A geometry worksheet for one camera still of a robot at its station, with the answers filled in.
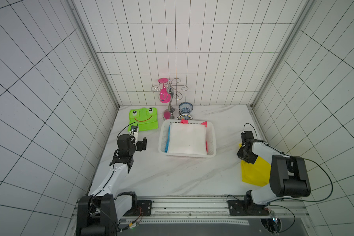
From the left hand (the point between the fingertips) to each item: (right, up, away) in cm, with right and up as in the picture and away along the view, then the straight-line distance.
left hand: (136, 138), depth 88 cm
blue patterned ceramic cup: (+31, +14, +21) cm, 40 cm away
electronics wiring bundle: (+5, -37, -20) cm, 43 cm away
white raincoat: (+32, -1, +5) cm, 32 cm away
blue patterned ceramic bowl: (+32, +20, +30) cm, 48 cm away
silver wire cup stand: (+20, +29, +4) cm, 36 cm away
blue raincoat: (+18, -5, 0) cm, 19 cm away
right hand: (+64, -12, +5) cm, 66 cm away
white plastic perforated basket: (+46, -1, +2) cm, 46 cm away
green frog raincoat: (+2, +12, +22) cm, 25 cm away
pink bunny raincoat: (+30, +10, +10) cm, 33 cm away
